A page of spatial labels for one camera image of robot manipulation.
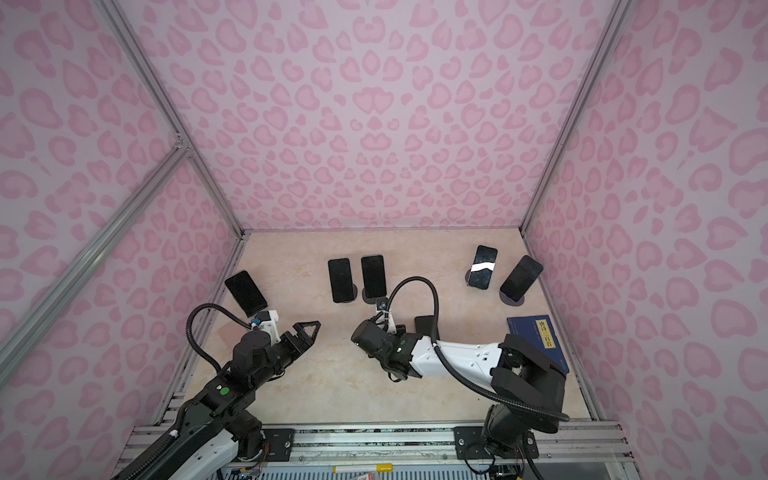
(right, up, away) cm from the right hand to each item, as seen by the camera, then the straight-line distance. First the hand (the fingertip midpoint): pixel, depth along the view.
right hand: (379, 332), depth 85 cm
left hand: (-16, +3, -6) cm, 18 cm away
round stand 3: (+30, +15, +22) cm, 40 cm away
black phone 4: (+34, +18, +16) cm, 42 cm away
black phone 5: (+44, +15, +10) cm, 48 cm away
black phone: (-13, +14, +11) cm, 22 cm away
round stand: (-4, +7, +14) cm, 16 cm away
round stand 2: (-9, +9, +15) cm, 20 cm away
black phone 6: (-40, +10, +5) cm, 42 cm away
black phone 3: (+15, 0, +10) cm, 18 cm away
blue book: (+48, -1, +6) cm, 49 cm away
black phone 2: (-2, +15, +11) cm, 19 cm away
